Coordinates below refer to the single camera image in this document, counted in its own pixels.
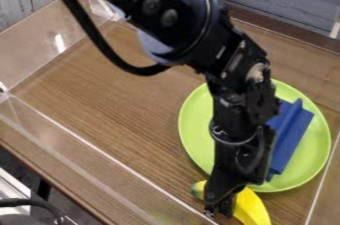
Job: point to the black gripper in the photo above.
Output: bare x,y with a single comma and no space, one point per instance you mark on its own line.
243,142

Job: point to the yellow toy banana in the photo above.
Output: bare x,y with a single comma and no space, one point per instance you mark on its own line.
250,209

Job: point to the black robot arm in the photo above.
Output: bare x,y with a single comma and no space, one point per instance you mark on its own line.
190,33

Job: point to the green plate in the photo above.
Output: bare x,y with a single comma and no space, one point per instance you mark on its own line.
310,156

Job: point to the blue plastic block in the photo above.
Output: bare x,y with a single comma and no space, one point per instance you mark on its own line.
291,124

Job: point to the clear acrylic enclosure wall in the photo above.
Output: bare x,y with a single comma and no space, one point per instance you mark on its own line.
95,129

